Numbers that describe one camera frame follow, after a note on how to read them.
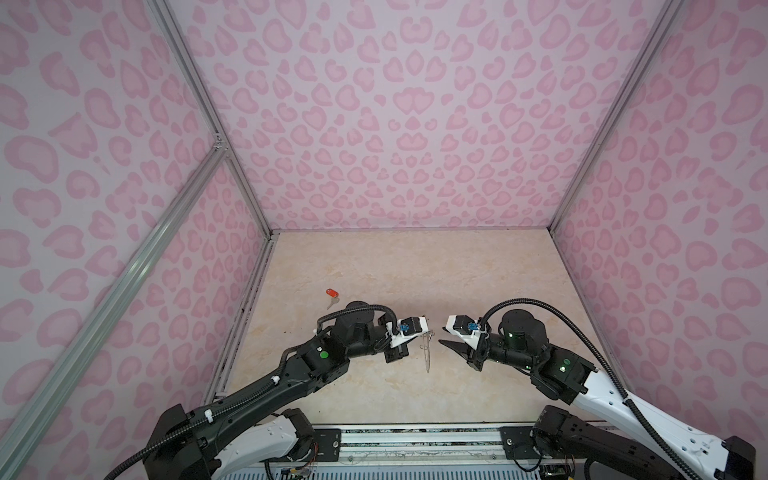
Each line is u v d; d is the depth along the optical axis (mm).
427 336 706
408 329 566
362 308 484
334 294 1008
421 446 749
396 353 608
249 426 467
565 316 518
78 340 503
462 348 606
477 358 579
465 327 563
